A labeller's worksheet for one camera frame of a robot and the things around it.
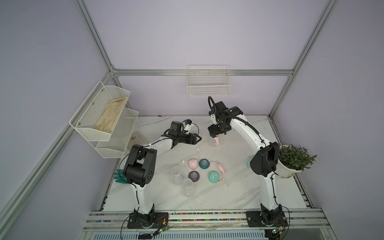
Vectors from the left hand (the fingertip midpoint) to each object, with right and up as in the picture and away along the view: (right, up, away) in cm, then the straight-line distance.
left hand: (197, 139), depth 94 cm
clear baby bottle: (-11, -18, -17) cm, 27 cm away
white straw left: (-9, -14, -1) cm, 17 cm away
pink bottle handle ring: (+13, -1, -1) cm, 13 cm away
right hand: (+13, +4, -4) cm, 14 cm away
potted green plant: (+50, -9, -18) cm, 54 cm away
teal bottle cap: (+10, -21, -11) cm, 25 cm away
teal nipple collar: (+4, -15, -3) cm, 16 cm away
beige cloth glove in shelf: (-48, +14, -14) cm, 52 cm away
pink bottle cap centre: (-2, -15, -4) cm, 16 cm away
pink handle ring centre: (+16, -18, -4) cm, 24 cm away
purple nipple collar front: (-2, -21, -8) cm, 23 cm away
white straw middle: (+1, -7, +6) cm, 10 cm away
